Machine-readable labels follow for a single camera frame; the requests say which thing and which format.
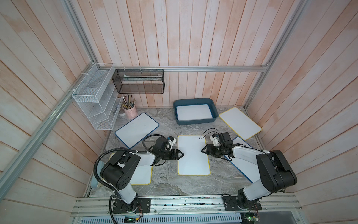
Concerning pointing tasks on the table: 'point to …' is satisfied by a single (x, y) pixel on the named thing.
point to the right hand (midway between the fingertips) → (204, 150)
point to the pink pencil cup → (127, 103)
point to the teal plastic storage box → (212, 102)
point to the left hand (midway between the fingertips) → (180, 156)
